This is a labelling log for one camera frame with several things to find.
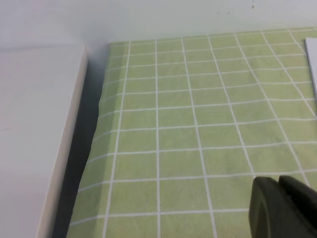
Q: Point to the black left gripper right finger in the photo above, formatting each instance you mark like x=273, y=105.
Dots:
x=304, y=197

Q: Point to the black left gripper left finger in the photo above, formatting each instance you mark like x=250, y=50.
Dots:
x=272, y=214

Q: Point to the magazine with white pages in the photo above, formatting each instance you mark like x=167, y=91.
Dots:
x=311, y=47

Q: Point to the green checkered tablecloth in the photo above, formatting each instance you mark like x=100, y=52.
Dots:
x=184, y=126

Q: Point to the white side table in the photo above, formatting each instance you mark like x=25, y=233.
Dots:
x=40, y=93

